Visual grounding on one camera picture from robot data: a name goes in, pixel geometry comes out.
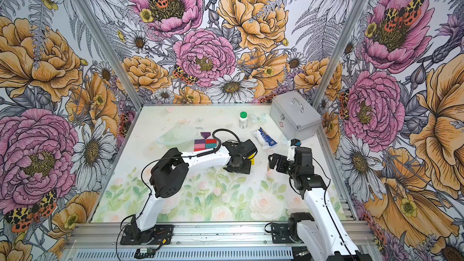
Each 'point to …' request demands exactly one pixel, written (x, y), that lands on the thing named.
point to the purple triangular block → (205, 135)
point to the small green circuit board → (145, 250)
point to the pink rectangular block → (199, 145)
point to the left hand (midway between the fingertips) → (240, 173)
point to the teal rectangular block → (208, 145)
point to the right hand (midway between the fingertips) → (276, 162)
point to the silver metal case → (295, 118)
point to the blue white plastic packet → (264, 139)
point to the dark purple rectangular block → (200, 141)
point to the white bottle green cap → (243, 122)
